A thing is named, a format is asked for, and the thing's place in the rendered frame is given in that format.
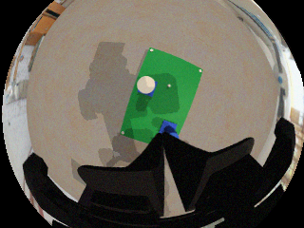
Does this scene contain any green circuit board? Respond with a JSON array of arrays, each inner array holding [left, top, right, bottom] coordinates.
[[121, 47, 202, 143]]

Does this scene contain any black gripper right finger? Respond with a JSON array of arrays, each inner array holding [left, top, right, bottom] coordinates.
[[162, 132, 255, 212]]

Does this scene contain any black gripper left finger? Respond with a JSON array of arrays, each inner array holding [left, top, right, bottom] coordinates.
[[77, 133, 164, 217]]

